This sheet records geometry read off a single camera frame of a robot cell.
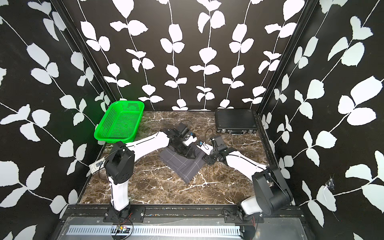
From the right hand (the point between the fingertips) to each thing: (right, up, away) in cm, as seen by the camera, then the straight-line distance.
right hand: (206, 149), depth 91 cm
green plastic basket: (-66, +17, +23) cm, 72 cm away
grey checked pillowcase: (-13, -11, -2) cm, 17 cm away
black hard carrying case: (+26, +18, +29) cm, 43 cm away
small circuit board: (-42, -35, -20) cm, 58 cm away
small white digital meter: (-68, -10, -2) cm, 68 cm away
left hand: (-8, -2, -4) cm, 9 cm away
